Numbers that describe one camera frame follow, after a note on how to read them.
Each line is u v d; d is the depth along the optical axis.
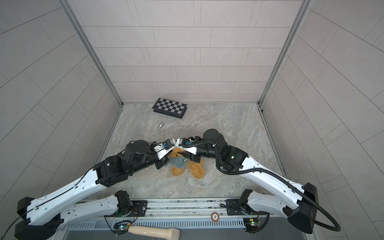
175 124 1.04
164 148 0.52
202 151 0.56
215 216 0.69
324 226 0.42
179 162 0.64
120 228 0.65
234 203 0.72
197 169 0.76
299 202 0.38
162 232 0.62
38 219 0.38
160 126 1.02
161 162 0.55
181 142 0.52
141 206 0.72
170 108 1.09
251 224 0.68
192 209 0.72
